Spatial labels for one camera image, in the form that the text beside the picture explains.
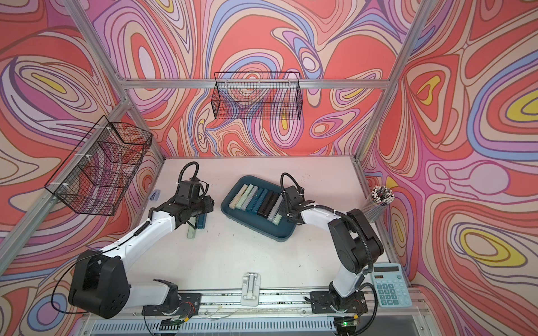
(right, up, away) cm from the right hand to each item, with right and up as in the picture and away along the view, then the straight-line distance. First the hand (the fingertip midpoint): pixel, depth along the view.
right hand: (285, 215), depth 95 cm
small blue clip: (-64, +9, +6) cm, 65 cm away
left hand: (-32, +7, -8) cm, 33 cm away
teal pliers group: (-39, -3, 0) cm, 39 cm away
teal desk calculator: (+37, -22, -20) cm, 48 cm away
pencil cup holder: (+37, +9, -13) cm, 40 cm away
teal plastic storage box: (-14, -3, -5) cm, 16 cm away
